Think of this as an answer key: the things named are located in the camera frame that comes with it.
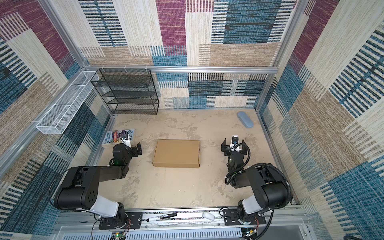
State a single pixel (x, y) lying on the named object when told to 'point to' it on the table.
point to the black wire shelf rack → (127, 91)
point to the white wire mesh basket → (57, 119)
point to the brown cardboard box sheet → (177, 153)
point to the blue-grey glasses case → (245, 119)
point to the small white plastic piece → (206, 215)
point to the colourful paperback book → (114, 136)
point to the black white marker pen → (162, 216)
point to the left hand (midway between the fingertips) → (131, 141)
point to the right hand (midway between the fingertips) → (234, 140)
